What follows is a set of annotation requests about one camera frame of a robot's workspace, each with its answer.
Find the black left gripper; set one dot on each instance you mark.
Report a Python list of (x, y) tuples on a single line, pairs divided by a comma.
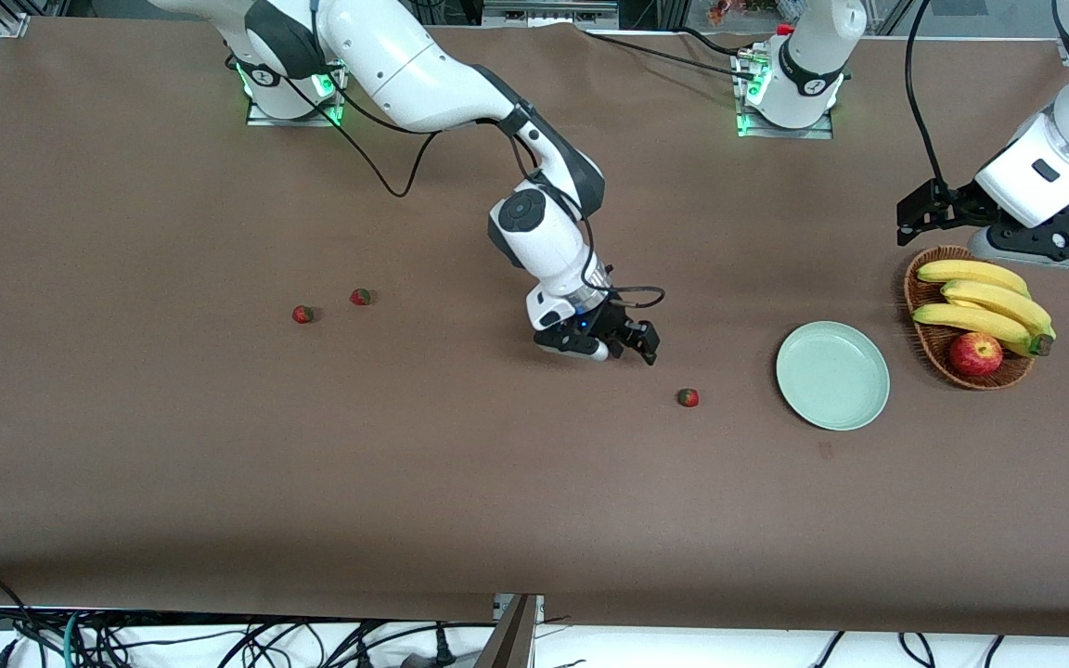
[(959, 201)]

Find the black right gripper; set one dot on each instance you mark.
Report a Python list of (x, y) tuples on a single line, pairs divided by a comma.
[(612, 322)]

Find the red strawberry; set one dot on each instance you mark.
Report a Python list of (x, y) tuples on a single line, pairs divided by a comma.
[(688, 397), (360, 297), (302, 314)]

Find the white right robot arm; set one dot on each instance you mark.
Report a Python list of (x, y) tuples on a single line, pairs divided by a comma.
[(423, 74)]

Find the light green round plate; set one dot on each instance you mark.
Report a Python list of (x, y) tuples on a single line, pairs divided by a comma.
[(831, 376)]

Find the brown wicker basket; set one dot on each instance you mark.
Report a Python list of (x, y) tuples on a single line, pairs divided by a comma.
[(926, 339)]

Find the red apple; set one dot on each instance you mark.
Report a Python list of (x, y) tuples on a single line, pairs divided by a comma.
[(975, 354)]

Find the brown table cover sheet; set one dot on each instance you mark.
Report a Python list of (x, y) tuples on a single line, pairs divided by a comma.
[(534, 482)]

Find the red orange colourful item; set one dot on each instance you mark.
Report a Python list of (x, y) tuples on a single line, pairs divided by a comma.
[(725, 9)]

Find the aluminium profile beam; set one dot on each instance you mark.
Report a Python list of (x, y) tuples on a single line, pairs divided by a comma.
[(516, 640)]

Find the grey metal box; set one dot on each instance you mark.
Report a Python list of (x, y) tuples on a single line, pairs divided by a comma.
[(548, 14)]

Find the black power plug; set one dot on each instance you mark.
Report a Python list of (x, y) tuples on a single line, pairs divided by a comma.
[(443, 649)]

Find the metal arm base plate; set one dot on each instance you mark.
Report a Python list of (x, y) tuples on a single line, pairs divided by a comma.
[(265, 119), (813, 133)]

